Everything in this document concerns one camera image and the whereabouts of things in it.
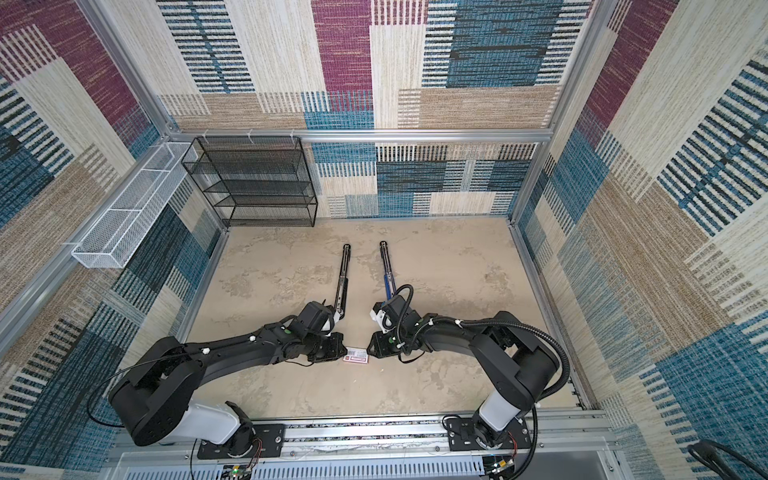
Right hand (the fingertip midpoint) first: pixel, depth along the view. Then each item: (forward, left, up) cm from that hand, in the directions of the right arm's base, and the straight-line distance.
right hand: (374, 355), depth 86 cm
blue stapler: (+21, -5, 0) cm, 21 cm away
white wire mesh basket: (+17, +59, +33) cm, 70 cm away
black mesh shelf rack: (+59, +42, +16) cm, 74 cm away
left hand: (+1, +7, +2) cm, 7 cm away
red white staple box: (0, +5, 0) cm, 5 cm away
